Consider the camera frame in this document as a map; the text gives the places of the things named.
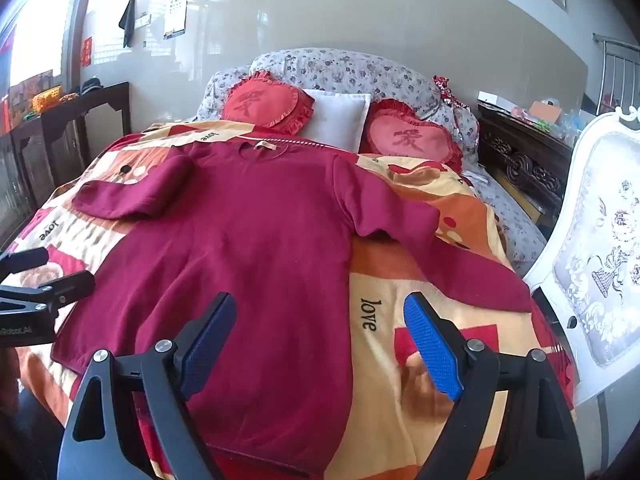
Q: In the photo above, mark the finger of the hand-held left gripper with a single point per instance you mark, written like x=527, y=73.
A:
x=29, y=259
x=65, y=287

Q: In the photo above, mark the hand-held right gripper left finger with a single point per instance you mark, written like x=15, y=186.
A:
x=207, y=345

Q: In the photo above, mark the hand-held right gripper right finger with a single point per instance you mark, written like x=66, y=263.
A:
x=432, y=350

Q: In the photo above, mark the maroon sweater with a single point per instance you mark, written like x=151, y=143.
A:
x=250, y=260

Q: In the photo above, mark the orange yellow printed blanket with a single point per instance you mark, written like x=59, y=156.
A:
x=370, y=285

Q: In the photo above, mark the dark wooden cabinet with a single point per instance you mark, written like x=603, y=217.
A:
x=65, y=130

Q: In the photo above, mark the colourful toy boxes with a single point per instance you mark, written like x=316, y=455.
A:
x=35, y=95

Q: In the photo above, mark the dark hat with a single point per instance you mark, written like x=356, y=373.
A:
x=91, y=86

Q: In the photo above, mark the white ornate chair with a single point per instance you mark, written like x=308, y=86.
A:
x=600, y=260

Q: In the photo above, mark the dark carved wooden nightstand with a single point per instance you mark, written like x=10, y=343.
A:
x=525, y=160

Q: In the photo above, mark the red heart pillow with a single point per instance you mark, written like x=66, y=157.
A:
x=407, y=140
x=260, y=102

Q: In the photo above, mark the window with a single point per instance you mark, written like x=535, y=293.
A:
x=37, y=35

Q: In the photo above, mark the white pillow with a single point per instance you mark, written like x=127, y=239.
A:
x=335, y=115

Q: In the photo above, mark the dark hanging cloth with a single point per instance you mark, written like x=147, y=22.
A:
x=128, y=20

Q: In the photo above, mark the white flat box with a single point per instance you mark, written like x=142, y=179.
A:
x=495, y=97

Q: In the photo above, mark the orange card box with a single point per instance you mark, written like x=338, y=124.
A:
x=545, y=111

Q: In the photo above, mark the eye chart poster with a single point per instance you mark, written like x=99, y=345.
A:
x=177, y=2

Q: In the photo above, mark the grey metal rack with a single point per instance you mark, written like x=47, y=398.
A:
x=617, y=70

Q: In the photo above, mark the red paper wall decoration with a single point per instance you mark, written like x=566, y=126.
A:
x=86, y=51

